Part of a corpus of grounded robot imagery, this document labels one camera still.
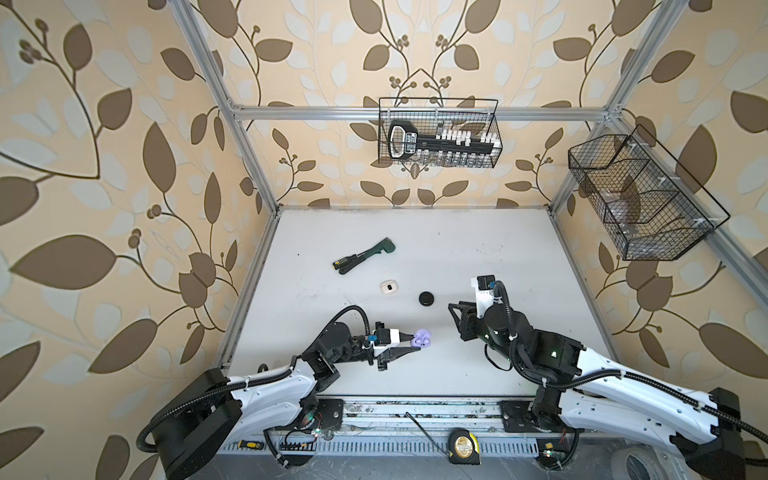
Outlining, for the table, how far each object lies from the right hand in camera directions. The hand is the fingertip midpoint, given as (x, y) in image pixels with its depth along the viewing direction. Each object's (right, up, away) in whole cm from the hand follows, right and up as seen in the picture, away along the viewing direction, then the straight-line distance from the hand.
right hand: (454, 310), depth 72 cm
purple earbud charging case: (-8, -5, -4) cm, 11 cm away
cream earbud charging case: (-16, +2, +24) cm, 29 cm away
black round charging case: (-4, -2, +23) cm, 24 cm away
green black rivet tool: (-18, +15, +36) cm, 43 cm away
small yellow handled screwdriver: (-49, -32, -2) cm, 59 cm away
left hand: (-9, -6, -4) cm, 12 cm away
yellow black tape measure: (+2, -31, -4) cm, 31 cm away
